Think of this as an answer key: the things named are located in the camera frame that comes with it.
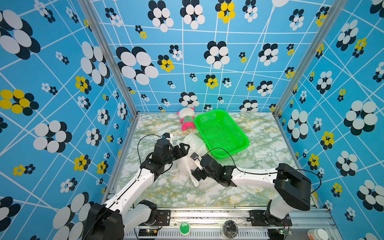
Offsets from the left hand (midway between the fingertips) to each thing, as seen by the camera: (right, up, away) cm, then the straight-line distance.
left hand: (186, 147), depth 81 cm
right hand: (+7, -10, +4) cm, 12 cm away
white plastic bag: (+6, -1, +6) cm, 9 cm away
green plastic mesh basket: (+24, +5, +24) cm, 34 cm away
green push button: (+1, -32, -18) cm, 37 cm away
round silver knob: (+20, -31, -20) cm, 42 cm away
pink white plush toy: (-2, +19, +30) cm, 35 cm away
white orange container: (+58, -35, -18) cm, 70 cm away
